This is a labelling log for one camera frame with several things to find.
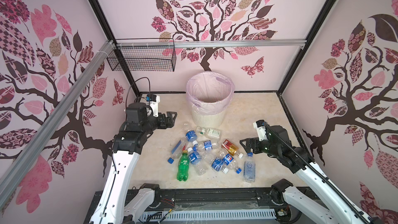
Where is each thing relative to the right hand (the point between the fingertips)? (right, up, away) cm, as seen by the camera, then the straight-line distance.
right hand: (247, 139), depth 75 cm
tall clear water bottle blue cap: (+2, -20, +3) cm, 20 cm away
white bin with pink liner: (-18, +25, +28) cm, 41 cm away
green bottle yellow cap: (-33, -16, +3) cm, 37 cm away
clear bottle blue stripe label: (-37, -10, +14) cm, 41 cm away
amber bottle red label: (-7, -7, +10) cm, 14 cm away
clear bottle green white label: (-17, 0, +16) cm, 23 cm away
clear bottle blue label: (-26, -13, +6) cm, 30 cm away
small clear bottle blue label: (-19, -6, +11) cm, 23 cm away
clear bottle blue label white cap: (-15, -14, +4) cm, 21 cm away
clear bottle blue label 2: (-29, -1, +14) cm, 33 cm away
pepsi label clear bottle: (-8, -12, +6) cm, 16 cm away
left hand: (-38, +11, -6) cm, 40 cm away
